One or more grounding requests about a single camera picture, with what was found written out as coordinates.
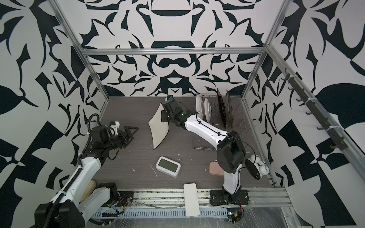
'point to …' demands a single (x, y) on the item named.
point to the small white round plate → (199, 106)
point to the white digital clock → (168, 166)
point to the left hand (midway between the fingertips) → (136, 130)
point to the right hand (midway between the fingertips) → (163, 112)
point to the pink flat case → (215, 169)
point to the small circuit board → (233, 214)
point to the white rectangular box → (192, 207)
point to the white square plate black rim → (159, 129)
